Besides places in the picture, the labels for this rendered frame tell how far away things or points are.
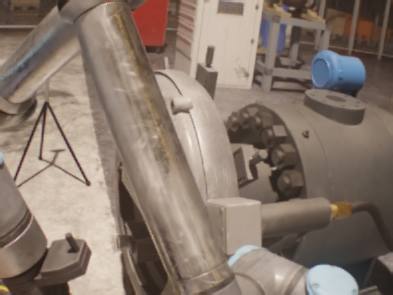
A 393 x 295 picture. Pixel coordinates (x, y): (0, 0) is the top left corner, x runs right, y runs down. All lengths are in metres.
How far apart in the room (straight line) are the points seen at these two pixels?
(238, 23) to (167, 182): 4.60
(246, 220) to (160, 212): 0.36
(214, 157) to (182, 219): 0.44
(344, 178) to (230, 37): 3.94
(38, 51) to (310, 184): 0.77
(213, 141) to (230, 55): 4.16
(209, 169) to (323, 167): 0.40
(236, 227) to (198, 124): 0.27
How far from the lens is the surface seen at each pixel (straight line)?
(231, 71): 5.24
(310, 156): 1.29
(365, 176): 1.40
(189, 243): 0.62
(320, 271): 0.74
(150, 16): 6.61
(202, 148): 1.04
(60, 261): 0.55
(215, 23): 5.07
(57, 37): 0.92
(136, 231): 1.20
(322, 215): 1.07
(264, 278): 0.73
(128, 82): 0.62
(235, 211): 0.93
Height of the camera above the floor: 1.26
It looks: 21 degrees down
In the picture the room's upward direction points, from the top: 7 degrees clockwise
